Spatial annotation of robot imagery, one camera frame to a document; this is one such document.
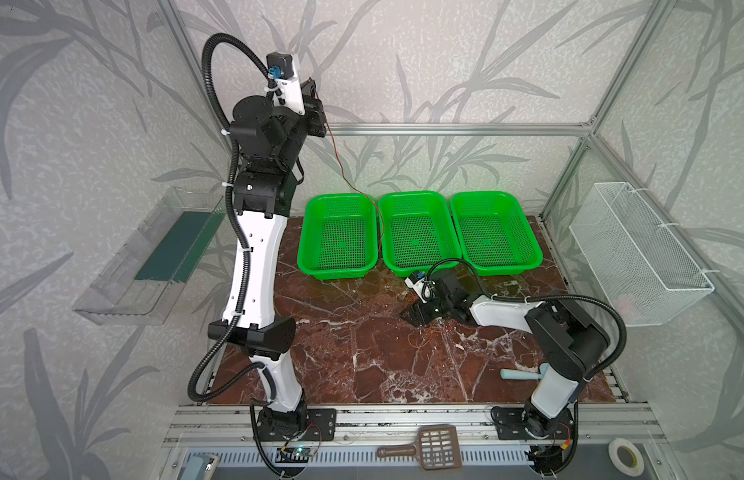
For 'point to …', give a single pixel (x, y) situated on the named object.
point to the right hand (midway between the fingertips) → (407, 301)
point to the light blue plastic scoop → (515, 374)
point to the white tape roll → (613, 448)
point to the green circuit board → (302, 451)
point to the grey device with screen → (200, 467)
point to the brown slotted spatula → (437, 448)
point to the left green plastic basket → (338, 236)
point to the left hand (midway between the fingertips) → (316, 69)
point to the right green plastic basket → (494, 235)
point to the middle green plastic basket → (417, 232)
